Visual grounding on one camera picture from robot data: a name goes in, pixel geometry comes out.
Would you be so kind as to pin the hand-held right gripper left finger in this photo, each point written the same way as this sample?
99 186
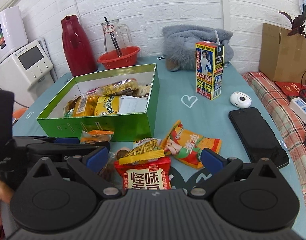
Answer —
96 157

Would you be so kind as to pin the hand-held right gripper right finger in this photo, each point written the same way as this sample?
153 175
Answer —
211 158

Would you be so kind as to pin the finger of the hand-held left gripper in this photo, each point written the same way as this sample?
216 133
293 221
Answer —
68 150
65 140

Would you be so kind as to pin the small orange pastry packet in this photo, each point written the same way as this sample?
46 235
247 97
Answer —
96 135

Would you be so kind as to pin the yellow barcode snack packet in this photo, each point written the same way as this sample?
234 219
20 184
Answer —
80 107

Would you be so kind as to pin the green cardboard box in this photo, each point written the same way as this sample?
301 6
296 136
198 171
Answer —
118 127

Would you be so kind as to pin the red snack packet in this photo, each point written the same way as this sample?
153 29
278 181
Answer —
143 177

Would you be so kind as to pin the yellow chips packet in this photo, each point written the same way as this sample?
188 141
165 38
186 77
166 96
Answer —
106 105

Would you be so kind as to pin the white snack packet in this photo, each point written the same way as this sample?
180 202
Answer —
133 103

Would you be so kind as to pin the chocolate chip bread packet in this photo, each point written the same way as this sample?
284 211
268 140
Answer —
144 89

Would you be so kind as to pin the clear crinkled snack packet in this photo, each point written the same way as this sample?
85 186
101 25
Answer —
110 167

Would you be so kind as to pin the orange plastic basin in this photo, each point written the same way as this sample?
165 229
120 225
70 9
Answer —
18 115

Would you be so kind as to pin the orange and green snack packet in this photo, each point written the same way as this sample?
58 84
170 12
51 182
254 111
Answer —
190 145

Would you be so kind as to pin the teal printed tablecloth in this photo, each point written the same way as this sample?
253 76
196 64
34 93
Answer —
193 120

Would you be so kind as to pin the yellow fries snack packet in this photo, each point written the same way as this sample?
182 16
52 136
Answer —
143 151

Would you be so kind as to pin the black smartphone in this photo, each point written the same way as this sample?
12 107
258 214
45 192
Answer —
257 137

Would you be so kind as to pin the white water dispenser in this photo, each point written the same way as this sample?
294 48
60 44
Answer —
15 72

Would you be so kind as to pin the white round device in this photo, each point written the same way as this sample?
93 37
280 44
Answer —
240 100

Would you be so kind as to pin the plaid cloth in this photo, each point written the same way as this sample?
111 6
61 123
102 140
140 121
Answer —
275 110

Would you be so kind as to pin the printed juice carton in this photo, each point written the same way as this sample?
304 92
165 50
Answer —
209 75

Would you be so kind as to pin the red thermos jug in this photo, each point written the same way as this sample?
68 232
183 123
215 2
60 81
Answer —
78 47

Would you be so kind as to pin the red plastic basket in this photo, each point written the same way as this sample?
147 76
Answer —
118 60

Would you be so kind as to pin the white water ionizer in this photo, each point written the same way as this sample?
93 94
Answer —
10 32

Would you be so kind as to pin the white power strip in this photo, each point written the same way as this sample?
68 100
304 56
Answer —
301 110

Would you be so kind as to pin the red booklet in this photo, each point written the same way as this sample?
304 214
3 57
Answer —
290 88

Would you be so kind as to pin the black stirring straw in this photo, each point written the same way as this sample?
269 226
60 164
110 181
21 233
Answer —
114 40

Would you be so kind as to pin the grey fluffy cloth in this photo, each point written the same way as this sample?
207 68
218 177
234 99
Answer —
183 47

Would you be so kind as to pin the glass pitcher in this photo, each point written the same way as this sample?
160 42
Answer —
123 36

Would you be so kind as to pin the brown cardboard box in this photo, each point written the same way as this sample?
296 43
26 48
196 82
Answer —
280 60

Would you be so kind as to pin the white drinking straw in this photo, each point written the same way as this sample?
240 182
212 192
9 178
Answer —
217 37

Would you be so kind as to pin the purple leafed plant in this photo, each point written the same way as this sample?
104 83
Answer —
299 22

